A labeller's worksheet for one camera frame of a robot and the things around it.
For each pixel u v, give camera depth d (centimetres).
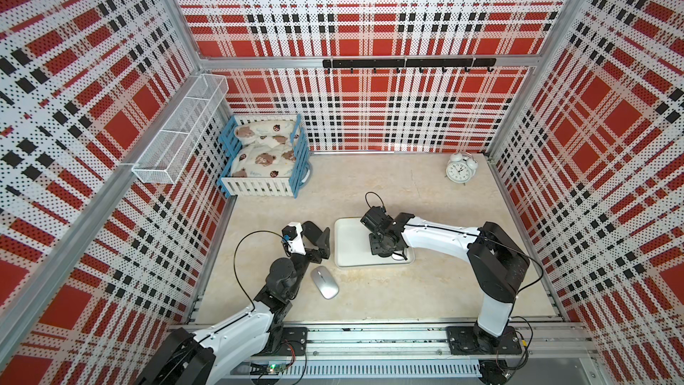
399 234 63
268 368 69
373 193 81
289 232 67
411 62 89
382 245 80
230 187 104
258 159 108
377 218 71
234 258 64
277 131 108
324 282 84
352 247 92
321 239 74
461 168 105
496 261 49
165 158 91
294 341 73
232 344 50
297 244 69
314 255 72
